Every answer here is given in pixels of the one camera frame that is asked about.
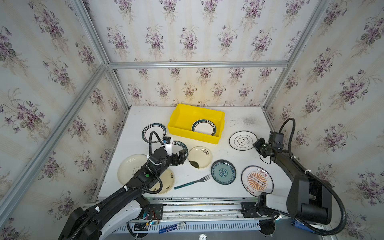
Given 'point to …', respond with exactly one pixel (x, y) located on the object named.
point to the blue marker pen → (172, 227)
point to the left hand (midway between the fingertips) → (179, 146)
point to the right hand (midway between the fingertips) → (253, 144)
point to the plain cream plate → (129, 165)
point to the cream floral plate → (168, 179)
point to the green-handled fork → (203, 179)
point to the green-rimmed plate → (159, 129)
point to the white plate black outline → (242, 140)
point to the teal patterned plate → (223, 172)
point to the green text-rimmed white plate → (177, 146)
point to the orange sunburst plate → (255, 180)
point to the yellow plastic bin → (183, 118)
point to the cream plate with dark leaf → (200, 157)
